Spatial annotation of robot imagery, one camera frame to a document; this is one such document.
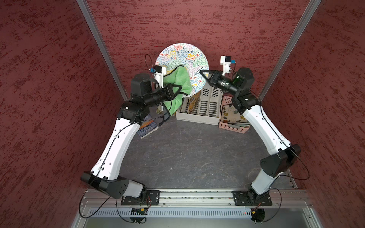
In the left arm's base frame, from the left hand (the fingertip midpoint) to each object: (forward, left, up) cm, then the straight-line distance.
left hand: (180, 90), depth 62 cm
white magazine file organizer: (+31, -18, -46) cm, 58 cm away
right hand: (+7, -9, +4) cm, 12 cm away
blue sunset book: (+10, +26, -44) cm, 52 cm away
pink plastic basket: (+7, -40, -40) cm, 57 cm away
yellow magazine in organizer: (+23, -8, -31) cm, 39 cm away
